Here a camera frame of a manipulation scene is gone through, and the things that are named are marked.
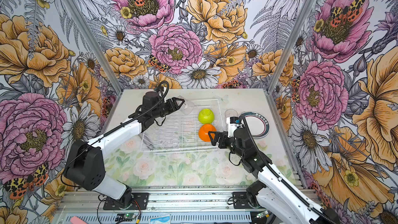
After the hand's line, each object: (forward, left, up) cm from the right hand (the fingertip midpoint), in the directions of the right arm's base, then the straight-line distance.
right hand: (215, 138), depth 77 cm
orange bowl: (+12, +5, -12) cm, 18 cm away
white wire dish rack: (+17, +17, -16) cm, 29 cm away
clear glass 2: (+24, -12, -11) cm, 29 cm away
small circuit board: (-29, +42, -18) cm, 54 cm away
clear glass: (+16, +14, +5) cm, 22 cm away
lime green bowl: (+22, +4, -12) cm, 25 cm away
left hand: (+17, +17, +4) cm, 25 cm away
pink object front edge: (-29, +64, -17) cm, 72 cm away
